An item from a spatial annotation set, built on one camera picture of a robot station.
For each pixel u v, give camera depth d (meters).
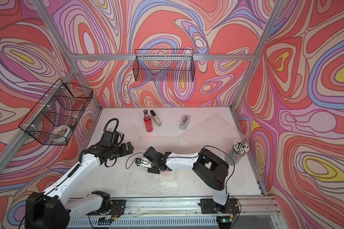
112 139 0.65
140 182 0.82
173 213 0.73
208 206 0.73
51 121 0.72
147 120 0.96
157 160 0.67
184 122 1.05
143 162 0.75
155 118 1.10
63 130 0.72
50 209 0.40
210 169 0.49
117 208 0.73
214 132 1.05
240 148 0.75
